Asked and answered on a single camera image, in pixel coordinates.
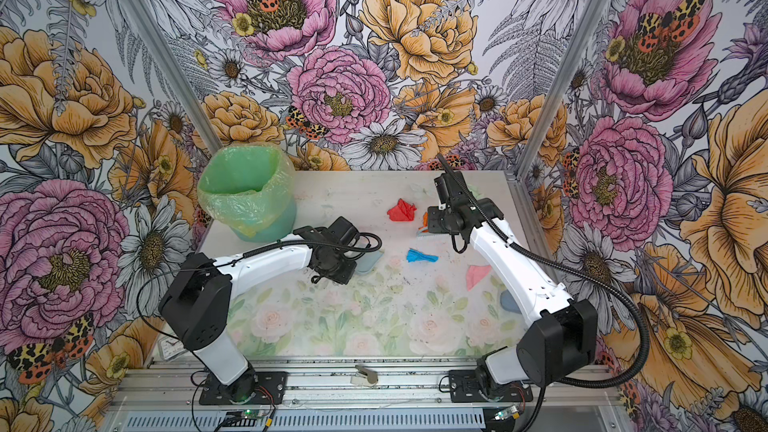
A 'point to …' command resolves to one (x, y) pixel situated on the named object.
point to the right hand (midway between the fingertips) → (440, 229)
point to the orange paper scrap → (425, 219)
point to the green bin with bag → (250, 188)
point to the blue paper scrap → (414, 255)
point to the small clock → (170, 348)
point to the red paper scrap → (402, 212)
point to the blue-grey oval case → (507, 302)
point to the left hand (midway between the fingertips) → (341, 283)
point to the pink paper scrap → (475, 274)
